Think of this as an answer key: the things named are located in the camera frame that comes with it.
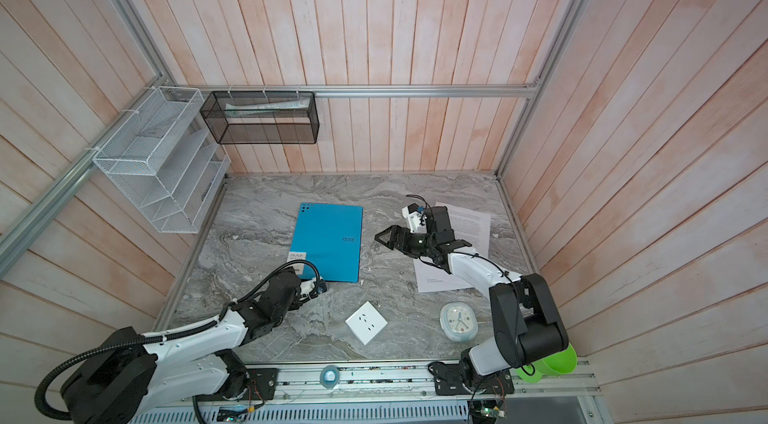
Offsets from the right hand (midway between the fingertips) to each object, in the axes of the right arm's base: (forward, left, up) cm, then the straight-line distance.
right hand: (385, 241), depth 86 cm
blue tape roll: (-33, +14, -12) cm, 38 cm away
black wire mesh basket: (+42, +44, +14) cm, 63 cm away
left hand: (-9, +29, -8) cm, 31 cm away
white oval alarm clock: (-19, -21, -11) cm, 30 cm away
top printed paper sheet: (+15, -31, -13) cm, 36 cm away
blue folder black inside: (+8, +19, -12) cm, 24 cm away
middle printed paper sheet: (-5, -15, -13) cm, 21 cm away
